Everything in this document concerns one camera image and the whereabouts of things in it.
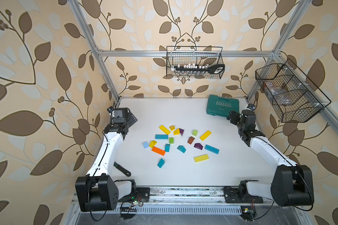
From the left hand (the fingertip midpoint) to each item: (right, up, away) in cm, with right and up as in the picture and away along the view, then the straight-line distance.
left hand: (127, 118), depth 82 cm
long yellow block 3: (+45, -26, +7) cm, 52 cm away
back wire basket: (+44, +39, +15) cm, 61 cm away
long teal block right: (+53, -21, +9) cm, 57 cm away
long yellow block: (+22, -10, +20) cm, 31 cm away
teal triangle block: (+33, -20, +8) cm, 39 cm away
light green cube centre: (+26, -16, +14) cm, 34 cm away
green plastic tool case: (+65, +8, +26) cm, 70 cm away
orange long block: (+18, -22, +9) cm, 29 cm away
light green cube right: (+43, -11, +17) cm, 47 cm away
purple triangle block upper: (+33, -10, +16) cm, 39 cm away
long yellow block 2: (+50, -13, +17) cm, 55 cm away
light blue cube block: (+9, -18, +11) cm, 23 cm away
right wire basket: (+92, +11, -9) cm, 93 cm away
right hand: (+67, +2, +5) cm, 67 cm away
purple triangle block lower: (+44, -19, +10) cm, 49 cm away
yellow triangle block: (+13, -17, +12) cm, 25 cm away
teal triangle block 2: (+20, -27, +3) cm, 34 cm away
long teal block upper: (+19, -14, +15) cm, 28 cm away
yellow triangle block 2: (+30, -11, +17) cm, 36 cm away
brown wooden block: (+39, -15, +12) cm, 44 cm away
